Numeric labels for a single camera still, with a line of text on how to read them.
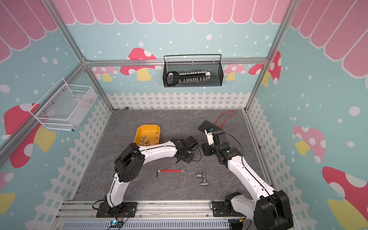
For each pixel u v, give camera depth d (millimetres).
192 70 921
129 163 520
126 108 1244
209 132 734
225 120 1126
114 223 732
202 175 851
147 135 1044
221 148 623
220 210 741
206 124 1093
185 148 698
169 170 885
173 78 895
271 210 388
